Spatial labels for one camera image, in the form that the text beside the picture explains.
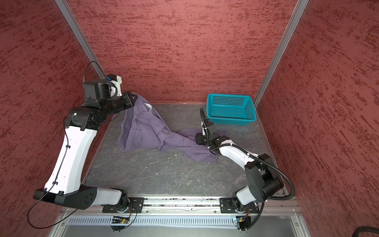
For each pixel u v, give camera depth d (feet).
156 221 2.54
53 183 1.21
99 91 1.49
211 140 2.23
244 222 2.33
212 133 2.24
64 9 2.33
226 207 2.43
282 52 2.89
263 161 1.43
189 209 2.43
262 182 1.43
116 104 1.72
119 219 2.38
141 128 2.43
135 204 2.45
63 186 1.23
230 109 3.86
